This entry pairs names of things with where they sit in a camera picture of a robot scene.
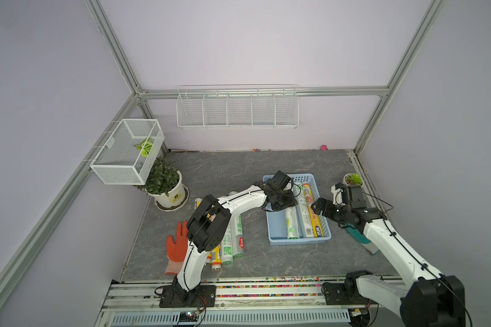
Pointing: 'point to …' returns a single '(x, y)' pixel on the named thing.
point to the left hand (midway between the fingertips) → (295, 205)
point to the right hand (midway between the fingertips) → (319, 207)
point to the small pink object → (324, 147)
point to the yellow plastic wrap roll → (314, 219)
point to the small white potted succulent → (353, 179)
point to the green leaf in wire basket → (144, 146)
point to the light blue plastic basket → (277, 222)
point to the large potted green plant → (165, 185)
